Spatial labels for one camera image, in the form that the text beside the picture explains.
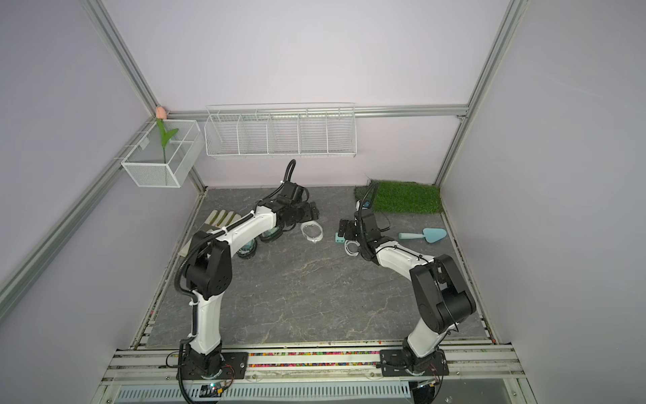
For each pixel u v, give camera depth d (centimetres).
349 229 85
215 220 109
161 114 89
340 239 101
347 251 97
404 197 112
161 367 75
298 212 83
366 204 83
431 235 102
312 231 103
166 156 88
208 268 53
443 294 48
